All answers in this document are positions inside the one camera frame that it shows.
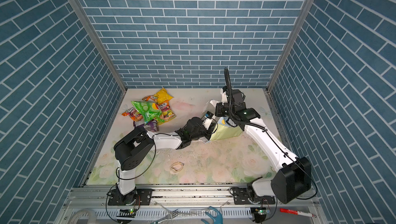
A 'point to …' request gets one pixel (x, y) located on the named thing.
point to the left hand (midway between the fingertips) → (219, 128)
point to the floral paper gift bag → (221, 130)
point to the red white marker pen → (282, 210)
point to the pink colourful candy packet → (167, 114)
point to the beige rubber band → (177, 166)
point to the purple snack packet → (152, 125)
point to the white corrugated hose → (91, 214)
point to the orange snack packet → (150, 98)
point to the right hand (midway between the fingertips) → (215, 104)
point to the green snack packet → (149, 111)
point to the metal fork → (171, 215)
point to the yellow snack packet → (163, 96)
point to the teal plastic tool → (217, 219)
